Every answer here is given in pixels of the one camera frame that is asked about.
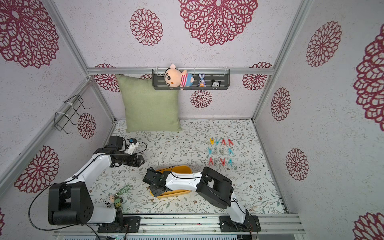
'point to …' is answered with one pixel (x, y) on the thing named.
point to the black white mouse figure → (215, 84)
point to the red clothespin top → (230, 142)
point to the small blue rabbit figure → (202, 83)
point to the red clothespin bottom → (223, 162)
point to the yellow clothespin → (212, 141)
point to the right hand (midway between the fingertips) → (154, 188)
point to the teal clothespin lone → (217, 142)
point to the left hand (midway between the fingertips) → (137, 161)
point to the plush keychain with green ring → (116, 198)
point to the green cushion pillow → (147, 109)
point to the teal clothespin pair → (210, 150)
